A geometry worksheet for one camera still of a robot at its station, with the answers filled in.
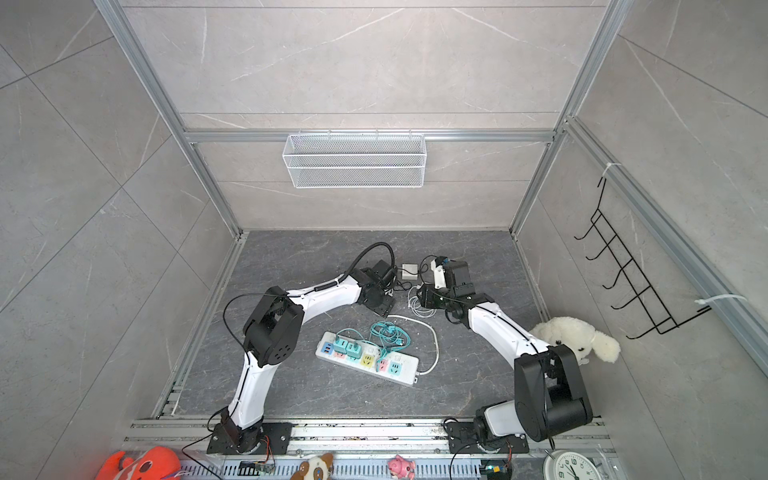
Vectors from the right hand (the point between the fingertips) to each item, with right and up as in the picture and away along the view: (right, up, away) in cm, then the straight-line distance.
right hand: (423, 289), depth 90 cm
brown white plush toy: (-27, -39, -22) cm, 52 cm away
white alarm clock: (+31, -38, -22) cm, 54 cm away
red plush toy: (-63, -36, -24) cm, 76 cm away
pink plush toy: (-8, -38, -22) cm, 45 cm away
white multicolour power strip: (-9, -21, -7) cm, 24 cm away
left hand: (-13, -4, +7) cm, 15 cm away
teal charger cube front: (-24, -15, -8) cm, 29 cm away
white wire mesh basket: (-23, +44, +11) cm, 51 cm away
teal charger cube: (-20, -16, -8) cm, 27 cm away
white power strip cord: (+4, -15, -2) cm, 16 cm away
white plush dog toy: (+36, -9, -18) cm, 41 cm away
